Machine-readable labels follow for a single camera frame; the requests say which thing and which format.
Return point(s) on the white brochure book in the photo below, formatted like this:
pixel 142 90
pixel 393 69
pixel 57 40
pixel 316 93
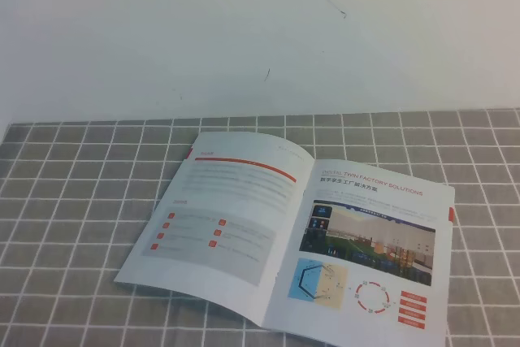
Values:
pixel 336 251

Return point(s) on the grey checked tablecloth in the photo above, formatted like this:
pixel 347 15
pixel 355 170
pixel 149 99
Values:
pixel 76 195

